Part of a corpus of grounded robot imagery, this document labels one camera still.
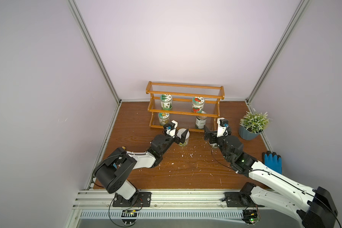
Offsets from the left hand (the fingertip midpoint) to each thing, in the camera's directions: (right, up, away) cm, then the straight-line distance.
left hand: (182, 125), depth 80 cm
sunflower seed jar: (-12, +4, +17) cm, 22 cm away
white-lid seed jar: (-1, -4, +9) cm, 10 cm away
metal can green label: (+13, +1, +13) cm, 19 cm away
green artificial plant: (+45, +2, +5) cm, 46 cm away
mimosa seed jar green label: (-10, +15, +10) cm, 20 cm away
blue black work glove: (+56, -22, +5) cm, 60 cm away
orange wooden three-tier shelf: (0, +9, +14) cm, 17 cm away
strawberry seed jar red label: (+10, +13, +7) cm, 18 cm away
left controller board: (-28, -47, -8) cm, 56 cm away
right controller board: (+34, -45, -11) cm, 57 cm away
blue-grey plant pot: (+42, -7, +10) cm, 43 cm away
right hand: (+17, +2, -7) cm, 18 cm away
